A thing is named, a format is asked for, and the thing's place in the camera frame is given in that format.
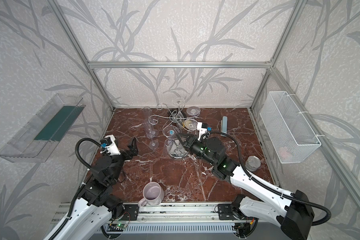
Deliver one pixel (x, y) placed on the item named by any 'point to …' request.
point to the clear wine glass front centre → (176, 149)
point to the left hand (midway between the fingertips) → (129, 135)
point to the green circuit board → (120, 225)
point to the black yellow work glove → (176, 115)
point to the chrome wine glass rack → (177, 103)
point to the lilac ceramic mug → (153, 194)
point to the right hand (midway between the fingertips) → (176, 131)
